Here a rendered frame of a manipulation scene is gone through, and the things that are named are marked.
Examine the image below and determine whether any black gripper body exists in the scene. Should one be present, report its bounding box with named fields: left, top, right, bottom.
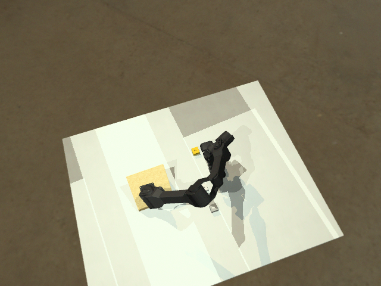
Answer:
left=200, top=141, right=226, bottom=178

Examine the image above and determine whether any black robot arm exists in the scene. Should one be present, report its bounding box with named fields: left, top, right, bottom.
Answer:
left=139, top=131, right=234, bottom=209

